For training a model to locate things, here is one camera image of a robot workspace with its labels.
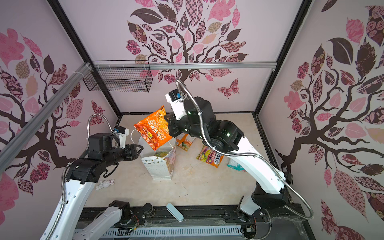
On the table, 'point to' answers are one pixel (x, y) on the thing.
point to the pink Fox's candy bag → (207, 154)
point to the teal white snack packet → (233, 164)
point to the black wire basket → (119, 76)
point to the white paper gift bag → (160, 163)
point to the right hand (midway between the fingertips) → (165, 114)
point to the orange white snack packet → (184, 141)
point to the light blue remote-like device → (179, 217)
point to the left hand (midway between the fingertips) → (138, 150)
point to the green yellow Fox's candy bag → (160, 154)
